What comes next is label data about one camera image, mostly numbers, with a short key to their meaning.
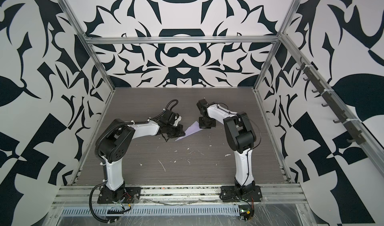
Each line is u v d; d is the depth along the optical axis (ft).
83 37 2.93
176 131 2.81
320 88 1.98
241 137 1.80
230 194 2.43
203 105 2.55
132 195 2.40
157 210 2.23
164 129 2.44
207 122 2.88
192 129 3.18
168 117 2.60
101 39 3.05
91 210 2.25
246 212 2.33
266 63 3.47
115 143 1.67
